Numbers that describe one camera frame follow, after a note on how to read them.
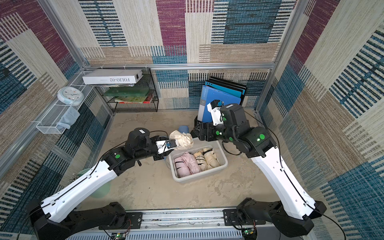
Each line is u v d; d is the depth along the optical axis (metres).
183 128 1.06
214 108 0.53
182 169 0.87
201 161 0.89
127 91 1.01
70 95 0.75
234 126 0.43
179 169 0.87
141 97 1.02
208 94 0.91
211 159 0.89
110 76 0.79
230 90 0.89
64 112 0.68
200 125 1.08
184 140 0.62
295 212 0.36
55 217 0.39
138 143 0.52
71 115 0.70
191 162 0.87
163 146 0.58
